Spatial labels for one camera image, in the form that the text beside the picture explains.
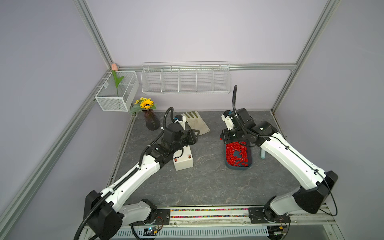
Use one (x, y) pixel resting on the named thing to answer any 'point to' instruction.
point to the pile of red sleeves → (230, 147)
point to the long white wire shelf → (186, 78)
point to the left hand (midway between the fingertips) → (197, 133)
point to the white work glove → (197, 122)
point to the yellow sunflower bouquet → (142, 104)
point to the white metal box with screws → (185, 161)
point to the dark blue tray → (238, 156)
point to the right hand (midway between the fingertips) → (221, 135)
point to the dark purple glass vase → (152, 121)
